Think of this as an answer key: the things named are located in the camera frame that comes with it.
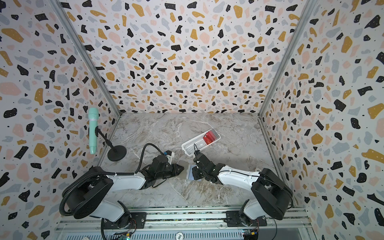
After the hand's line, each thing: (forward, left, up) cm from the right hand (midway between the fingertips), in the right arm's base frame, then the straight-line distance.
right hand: (196, 171), depth 87 cm
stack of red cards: (+25, -8, -1) cm, 26 cm away
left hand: (+1, +5, +1) cm, 5 cm away
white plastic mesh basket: (+18, +6, -3) cm, 19 cm away
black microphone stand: (+12, +52, -2) cm, 54 cm away
